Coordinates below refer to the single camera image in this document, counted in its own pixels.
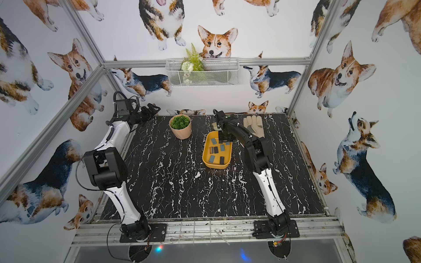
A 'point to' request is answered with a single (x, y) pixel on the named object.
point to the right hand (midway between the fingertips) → (224, 138)
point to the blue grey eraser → (214, 141)
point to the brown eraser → (211, 150)
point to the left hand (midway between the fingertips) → (159, 108)
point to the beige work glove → (256, 124)
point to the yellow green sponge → (215, 126)
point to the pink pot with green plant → (181, 126)
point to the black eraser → (221, 160)
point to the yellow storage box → (216, 155)
